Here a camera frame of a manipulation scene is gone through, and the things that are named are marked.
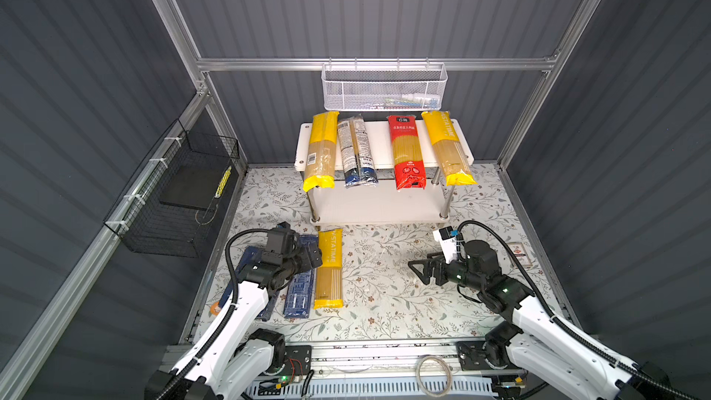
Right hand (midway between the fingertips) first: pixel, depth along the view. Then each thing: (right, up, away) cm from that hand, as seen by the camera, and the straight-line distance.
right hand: (423, 260), depth 78 cm
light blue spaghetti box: (-37, -11, +5) cm, 38 cm away
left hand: (-33, 0, +4) cm, 33 cm away
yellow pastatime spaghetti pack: (-28, -7, +9) cm, 30 cm away
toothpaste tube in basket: (-1, +50, +14) cm, 52 cm away
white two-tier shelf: (-13, +15, +21) cm, 29 cm away
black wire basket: (-69, +15, -7) cm, 71 cm away
